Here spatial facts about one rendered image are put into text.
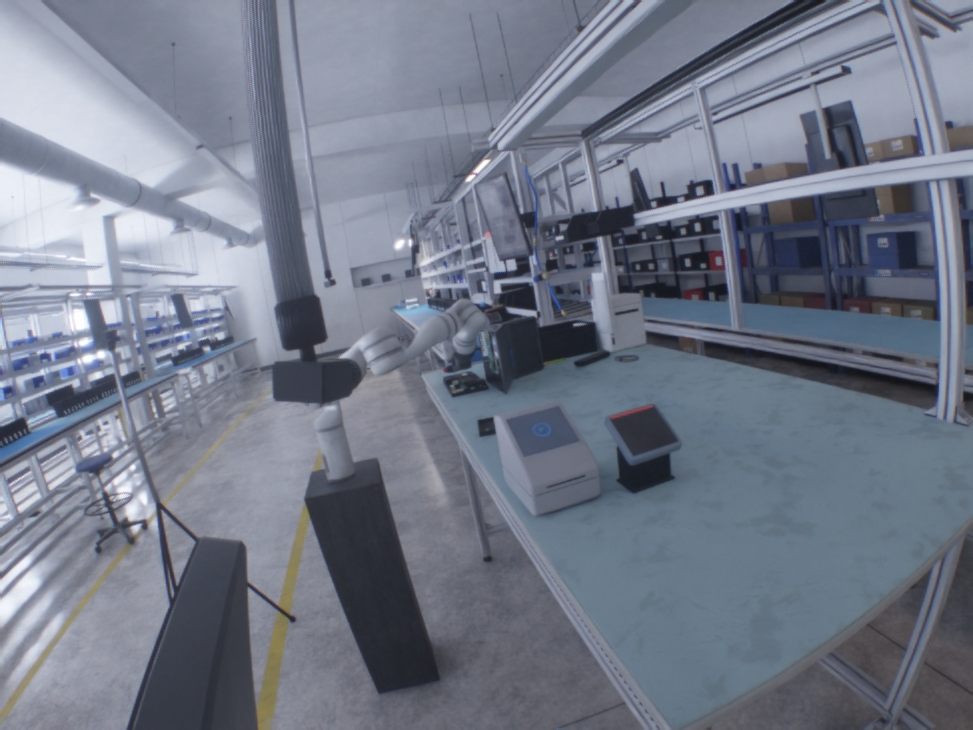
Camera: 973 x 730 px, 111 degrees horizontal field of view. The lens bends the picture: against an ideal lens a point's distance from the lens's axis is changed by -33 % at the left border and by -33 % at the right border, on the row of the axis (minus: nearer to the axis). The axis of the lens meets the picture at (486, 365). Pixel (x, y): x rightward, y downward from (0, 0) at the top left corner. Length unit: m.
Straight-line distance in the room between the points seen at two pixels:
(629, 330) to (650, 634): 1.60
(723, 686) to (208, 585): 0.45
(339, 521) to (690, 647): 1.22
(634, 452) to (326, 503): 1.01
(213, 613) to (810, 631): 0.54
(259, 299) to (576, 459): 12.54
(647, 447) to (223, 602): 0.73
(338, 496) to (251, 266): 11.88
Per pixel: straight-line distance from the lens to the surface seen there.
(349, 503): 1.56
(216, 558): 0.25
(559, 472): 0.83
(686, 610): 0.62
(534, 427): 0.88
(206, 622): 0.21
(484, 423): 1.36
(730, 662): 0.56
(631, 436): 0.86
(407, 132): 7.10
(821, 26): 2.16
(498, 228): 3.07
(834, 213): 2.80
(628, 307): 2.05
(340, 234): 12.96
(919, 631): 1.36
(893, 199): 4.62
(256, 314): 13.20
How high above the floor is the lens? 1.41
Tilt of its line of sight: 11 degrees down
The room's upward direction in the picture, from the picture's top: 10 degrees counter-clockwise
